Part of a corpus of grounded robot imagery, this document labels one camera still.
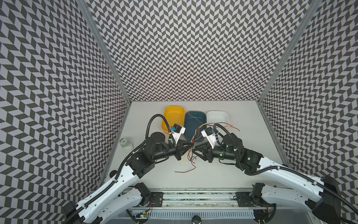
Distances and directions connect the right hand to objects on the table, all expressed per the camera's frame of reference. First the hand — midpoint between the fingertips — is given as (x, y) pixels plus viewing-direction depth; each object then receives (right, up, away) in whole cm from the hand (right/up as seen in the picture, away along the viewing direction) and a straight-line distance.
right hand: (194, 149), depth 66 cm
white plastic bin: (+23, +14, +42) cm, 50 cm away
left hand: (-1, +2, -3) cm, 4 cm away
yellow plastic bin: (-13, +16, +45) cm, 49 cm away
